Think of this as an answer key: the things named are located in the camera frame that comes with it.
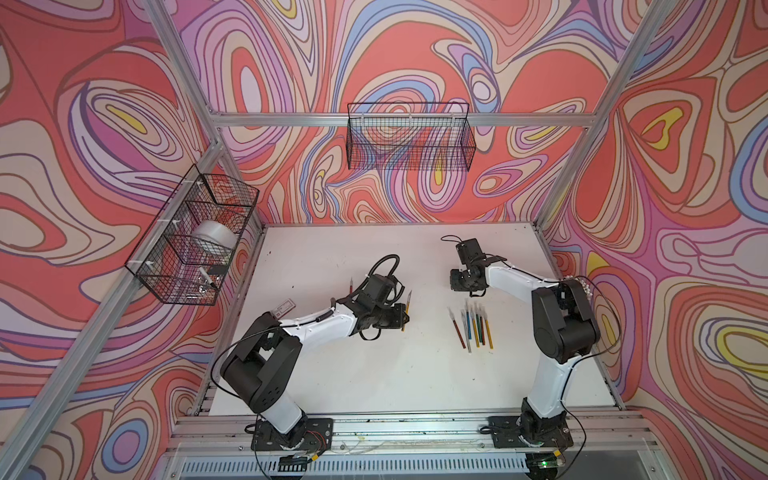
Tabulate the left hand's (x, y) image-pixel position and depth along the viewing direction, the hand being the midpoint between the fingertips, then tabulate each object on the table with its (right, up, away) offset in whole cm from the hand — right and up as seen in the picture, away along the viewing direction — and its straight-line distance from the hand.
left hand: (413, 320), depth 86 cm
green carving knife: (+21, -5, +5) cm, 22 cm away
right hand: (+17, +7, +13) cm, 23 cm away
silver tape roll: (-50, +24, -13) cm, 57 cm away
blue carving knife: (+18, -3, +7) cm, 20 cm away
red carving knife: (+15, -5, +5) cm, 16 cm away
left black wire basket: (-62, +21, -7) cm, 66 cm away
